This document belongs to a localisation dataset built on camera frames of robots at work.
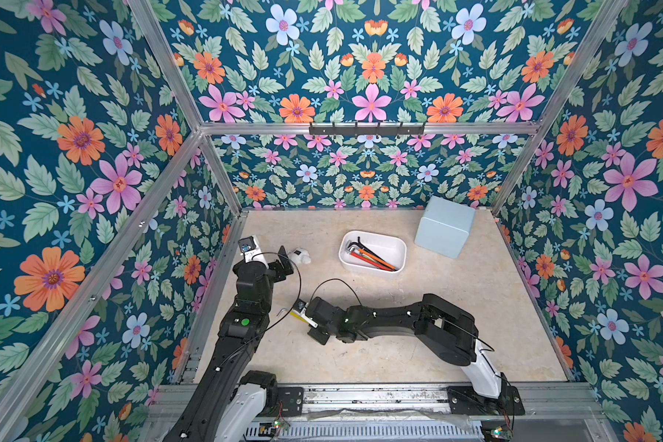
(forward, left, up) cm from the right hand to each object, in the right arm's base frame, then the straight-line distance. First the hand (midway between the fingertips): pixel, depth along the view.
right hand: (312, 321), depth 88 cm
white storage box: (+28, -20, +1) cm, 35 cm away
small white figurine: (+24, +7, +4) cm, 25 cm away
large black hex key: (+32, -14, +1) cm, 35 cm away
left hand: (+9, +9, +26) cm, 29 cm away
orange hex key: (+24, -22, +1) cm, 32 cm away
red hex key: (+23, -19, +1) cm, 30 cm away
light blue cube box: (+29, -45, +15) cm, 55 cm away
